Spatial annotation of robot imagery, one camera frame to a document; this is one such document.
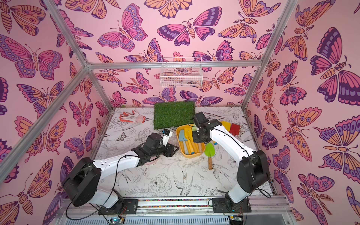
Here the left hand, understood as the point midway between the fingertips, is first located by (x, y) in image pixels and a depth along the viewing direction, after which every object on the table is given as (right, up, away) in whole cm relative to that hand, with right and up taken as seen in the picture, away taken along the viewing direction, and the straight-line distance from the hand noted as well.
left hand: (177, 146), depth 85 cm
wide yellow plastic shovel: (+7, +6, +18) cm, 20 cm away
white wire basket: (+2, +48, +11) cm, 49 cm away
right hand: (+11, +4, 0) cm, 12 cm away
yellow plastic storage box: (-1, +7, +15) cm, 17 cm away
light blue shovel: (+3, +2, +15) cm, 16 cm away
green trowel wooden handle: (+21, -6, +10) cm, 24 cm away
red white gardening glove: (-37, +17, +28) cm, 49 cm away
